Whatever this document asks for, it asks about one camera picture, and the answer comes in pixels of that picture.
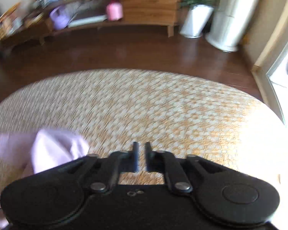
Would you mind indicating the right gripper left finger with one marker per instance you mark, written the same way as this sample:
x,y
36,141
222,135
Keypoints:
x,y
109,169

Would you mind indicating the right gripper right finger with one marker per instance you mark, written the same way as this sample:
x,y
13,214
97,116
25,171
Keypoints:
x,y
167,164

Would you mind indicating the lilac t-shirt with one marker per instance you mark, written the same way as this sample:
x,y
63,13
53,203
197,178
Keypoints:
x,y
25,154

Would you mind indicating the white plant pot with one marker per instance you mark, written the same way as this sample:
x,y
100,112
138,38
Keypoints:
x,y
195,21

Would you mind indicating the pink container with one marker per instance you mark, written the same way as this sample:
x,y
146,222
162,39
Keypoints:
x,y
114,11

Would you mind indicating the purple watering can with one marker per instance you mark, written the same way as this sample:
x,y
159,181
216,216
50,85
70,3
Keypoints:
x,y
60,18

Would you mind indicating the wooden tv cabinet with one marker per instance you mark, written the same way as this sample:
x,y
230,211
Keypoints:
x,y
87,14

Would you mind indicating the white standing air conditioner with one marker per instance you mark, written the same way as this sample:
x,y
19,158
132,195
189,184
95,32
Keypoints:
x,y
229,23

